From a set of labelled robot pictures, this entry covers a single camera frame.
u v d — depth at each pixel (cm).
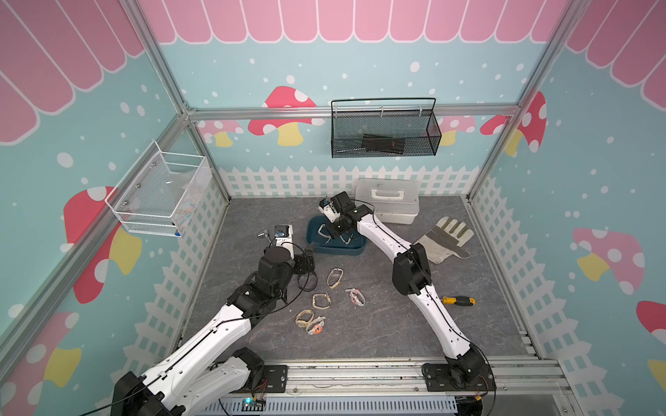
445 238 106
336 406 159
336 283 92
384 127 94
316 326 81
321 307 87
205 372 46
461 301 87
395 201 102
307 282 94
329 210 95
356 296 88
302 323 83
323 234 102
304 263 70
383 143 85
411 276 68
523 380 75
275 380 74
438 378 74
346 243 104
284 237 65
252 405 73
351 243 106
